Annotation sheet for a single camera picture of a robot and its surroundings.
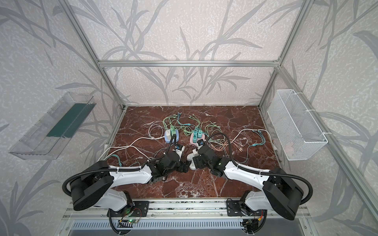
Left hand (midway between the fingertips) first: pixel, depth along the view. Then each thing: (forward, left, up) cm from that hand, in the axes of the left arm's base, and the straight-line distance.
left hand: (188, 156), depth 87 cm
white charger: (+15, +14, +3) cm, 20 cm away
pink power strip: (+13, -4, +1) cm, 13 cm away
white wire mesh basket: (-3, -48, +29) cm, 56 cm away
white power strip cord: (+9, +39, -6) cm, 41 cm away
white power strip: (0, -1, -3) cm, 3 cm away
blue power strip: (+15, +9, -5) cm, 18 cm away
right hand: (+2, -7, +2) cm, 7 cm away
